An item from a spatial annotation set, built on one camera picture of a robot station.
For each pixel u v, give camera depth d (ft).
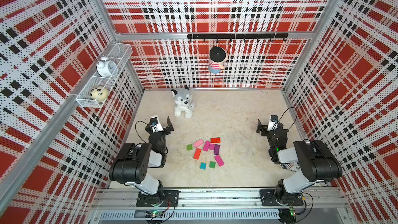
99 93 2.09
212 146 2.97
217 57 3.05
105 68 2.29
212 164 2.78
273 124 2.53
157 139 2.24
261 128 2.76
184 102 3.05
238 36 2.91
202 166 2.76
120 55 2.91
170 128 2.74
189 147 2.96
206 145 2.99
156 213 2.27
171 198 2.40
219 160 2.82
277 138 2.30
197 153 2.90
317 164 1.49
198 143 3.09
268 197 2.39
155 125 2.44
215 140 3.08
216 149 2.91
